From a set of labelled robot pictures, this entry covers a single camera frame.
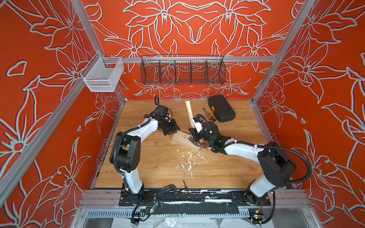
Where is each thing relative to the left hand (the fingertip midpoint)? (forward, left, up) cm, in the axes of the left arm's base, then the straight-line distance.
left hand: (179, 128), depth 91 cm
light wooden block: (-4, -2, -6) cm, 7 cm away
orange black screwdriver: (+18, -23, -8) cm, 31 cm away
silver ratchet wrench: (+21, -20, -9) cm, 31 cm away
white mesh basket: (+25, +53, +22) cm, 63 cm away
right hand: (-1, -7, +5) cm, 8 cm away
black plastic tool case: (+23, -30, -4) cm, 39 cm away
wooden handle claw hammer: (-1, -6, +18) cm, 19 cm away
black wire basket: (+35, 0, +21) cm, 41 cm away
